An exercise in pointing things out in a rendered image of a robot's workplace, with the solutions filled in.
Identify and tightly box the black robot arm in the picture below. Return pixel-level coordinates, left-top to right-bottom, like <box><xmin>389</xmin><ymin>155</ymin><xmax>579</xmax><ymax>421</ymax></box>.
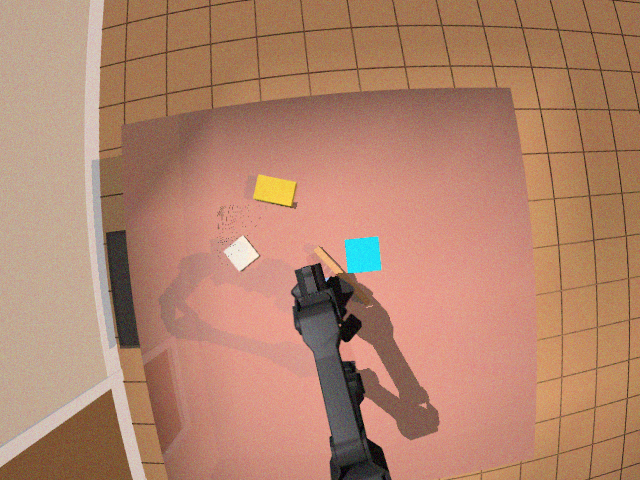
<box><xmin>292</xmin><ymin>263</ymin><xmax>392</xmax><ymax>480</ymax></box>

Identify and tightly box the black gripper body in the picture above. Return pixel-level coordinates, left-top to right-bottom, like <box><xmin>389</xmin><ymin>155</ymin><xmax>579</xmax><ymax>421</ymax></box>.
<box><xmin>291</xmin><ymin>283</ymin><xmax>362</xmax><ymax>342</ymax></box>

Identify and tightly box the yellow rectangular block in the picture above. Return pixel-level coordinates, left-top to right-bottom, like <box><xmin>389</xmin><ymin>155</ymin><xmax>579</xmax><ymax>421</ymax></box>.
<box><xmin>253</xmin><ymin>174</ymin><xmax>297</xmax><ymax>207</ymax></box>

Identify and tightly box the white square block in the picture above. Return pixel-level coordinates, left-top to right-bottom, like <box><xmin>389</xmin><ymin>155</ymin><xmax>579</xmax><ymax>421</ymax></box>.
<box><xmin>223</xmin><ymin>235</ymin><xmax>260</xmax><ymax>271</ymax></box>

